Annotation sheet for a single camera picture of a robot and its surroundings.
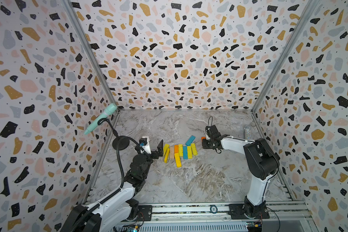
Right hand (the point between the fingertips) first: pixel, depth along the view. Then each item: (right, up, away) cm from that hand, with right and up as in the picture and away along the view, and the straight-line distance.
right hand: (206, 143), depth 100 cm
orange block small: (-21, -3, -2) cm, 22 cm away
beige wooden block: (-24, -5, -5) cm, 25 cm away
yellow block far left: (-28, -2, -2) cm, 29 cm away
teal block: (-11, +2, +3) cm, 12 cm away
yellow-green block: (-9, -3, -2) cm, 10 cm away
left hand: (-31, +5, -20) cm, 37 cm away
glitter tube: (+31, +7, +4) cm, 32 cm away
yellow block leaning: (-27, -7, -7) cm, 28 cm away
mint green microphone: (-55, +22, -24) cm, 64 cm away
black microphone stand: (-56, 0, -4) cm, 56 cm away
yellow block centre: (-18, -4, -3) cm, 19 cm away
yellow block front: (-20, -9, -8) cm, 23 cm away
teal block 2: (-15, -5, -5) cm, 16 cm away
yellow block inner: (-12, -5, -3) cm, 13 cm away
